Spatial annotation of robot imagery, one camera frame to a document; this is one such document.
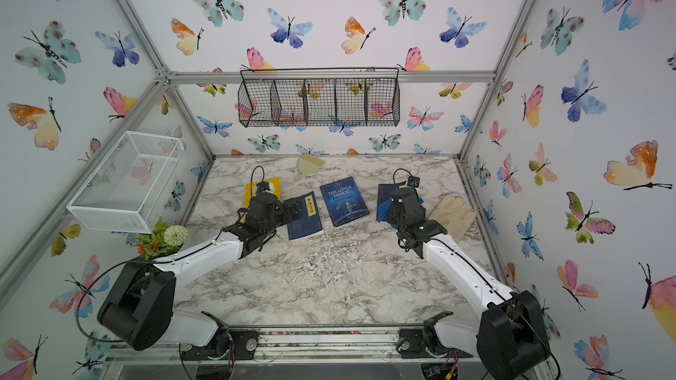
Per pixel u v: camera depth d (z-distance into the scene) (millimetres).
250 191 1088
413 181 736
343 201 1042
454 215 998
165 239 785
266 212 683
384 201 886
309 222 966
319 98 984
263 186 786
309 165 1180
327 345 755
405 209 621
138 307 424
